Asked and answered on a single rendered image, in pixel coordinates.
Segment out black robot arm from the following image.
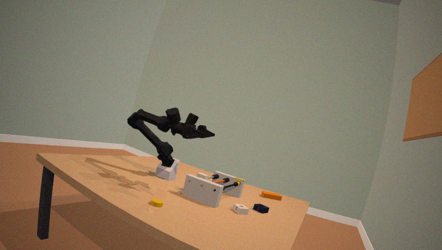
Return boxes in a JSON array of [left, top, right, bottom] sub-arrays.
[[127, 108, 199, 167]]

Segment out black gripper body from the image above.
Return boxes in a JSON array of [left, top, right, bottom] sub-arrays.
[[179, 124, 203, 139]]

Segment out yellow short cylinder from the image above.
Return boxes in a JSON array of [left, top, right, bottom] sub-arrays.
[[151, 199, 163, 207]]

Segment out orange rectangular block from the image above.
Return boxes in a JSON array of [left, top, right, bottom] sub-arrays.
[[261, 191, 282, 201]]

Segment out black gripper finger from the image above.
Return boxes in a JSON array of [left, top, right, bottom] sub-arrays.
[[189, 126, 207, 139], [201, 126, 215, 138]]

